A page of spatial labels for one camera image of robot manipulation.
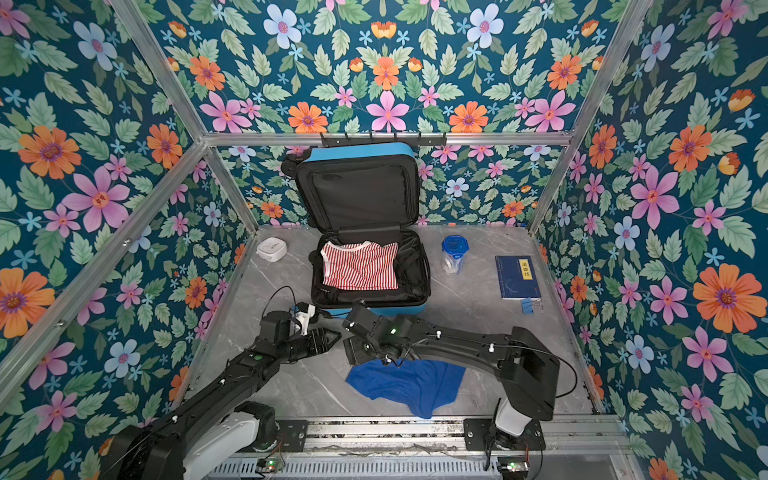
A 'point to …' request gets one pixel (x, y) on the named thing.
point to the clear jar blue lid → (454, 248)
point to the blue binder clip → (527, 306)
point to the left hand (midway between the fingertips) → (338, 332)
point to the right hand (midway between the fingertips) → (355, 348)
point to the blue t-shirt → (422, 386)
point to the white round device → (272, 248)
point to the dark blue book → (517, 277)
